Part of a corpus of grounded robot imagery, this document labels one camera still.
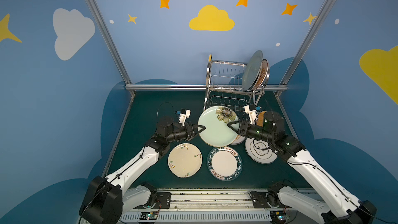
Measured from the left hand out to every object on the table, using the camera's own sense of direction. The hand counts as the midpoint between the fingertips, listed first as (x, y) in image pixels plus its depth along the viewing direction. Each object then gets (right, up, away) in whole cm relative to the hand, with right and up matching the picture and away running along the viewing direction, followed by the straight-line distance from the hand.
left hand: (206, 130), depth 70 cm
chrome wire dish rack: (+18, +38, +48) cm, 64 cm away
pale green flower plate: (+5, -1, 0) cm, 5 cm away
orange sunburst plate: (+22, -10, +25) cm, 35 cm away
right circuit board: (+34, -40, +1) cm, 53 cm away
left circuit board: (-27, -40, 0) cm, 48 cm away
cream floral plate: (-12, -20, +16) cm, 28 cm away
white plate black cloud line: (+33, -16, +20) cm, 41 cm away
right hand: (+11, +3, -1) cm, 11 cm away
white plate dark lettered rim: (+11, -21, +16) cm, 29 cm away
